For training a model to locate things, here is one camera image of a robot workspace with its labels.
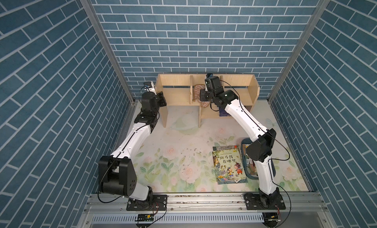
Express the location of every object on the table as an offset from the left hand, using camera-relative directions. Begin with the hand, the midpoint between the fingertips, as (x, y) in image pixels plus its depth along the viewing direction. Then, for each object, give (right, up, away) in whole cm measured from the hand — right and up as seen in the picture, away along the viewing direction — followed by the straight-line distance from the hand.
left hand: (164, 91), depth 82 cm
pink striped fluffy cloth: (+18, -3, -6) cm, 19 cm away
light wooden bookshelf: (+10, +2, +9) cm, 14 cm away
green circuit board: (-8, -64, -10) cm, 65 cm away
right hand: (+22, 0, +4) cm, 23 cm away
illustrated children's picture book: (+37, -43, +4) cm, 57 cm away
